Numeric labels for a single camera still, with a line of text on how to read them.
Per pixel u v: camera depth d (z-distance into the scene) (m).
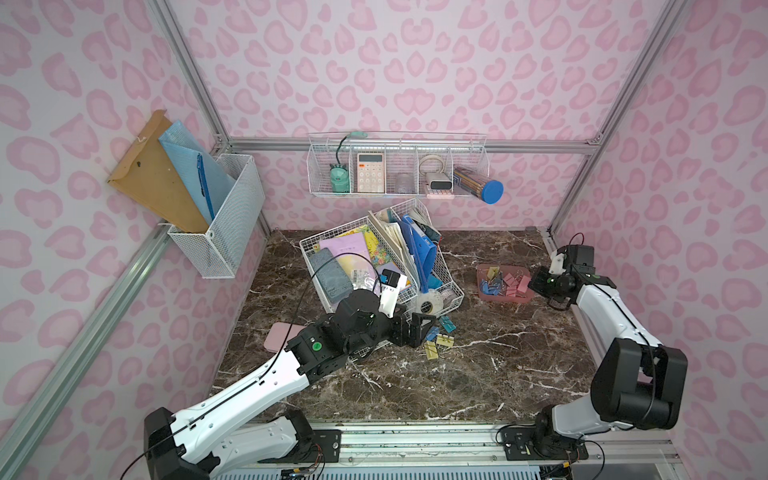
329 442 0.75
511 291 0.99
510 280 1.02
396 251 0.78
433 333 0.91
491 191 0.84
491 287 1.01
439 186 0.89
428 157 0.95
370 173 0.95
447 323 0.93
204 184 0.67
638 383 0.43
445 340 0.87
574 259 0.69
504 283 1.03
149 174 0.66
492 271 1.03
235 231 0.78
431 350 0.88
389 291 0.60
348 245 0.87
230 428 0.42
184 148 0.66
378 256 0.86
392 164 1.01
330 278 0.76
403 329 0.57
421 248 0.88
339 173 0.90
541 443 0.67
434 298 0.93
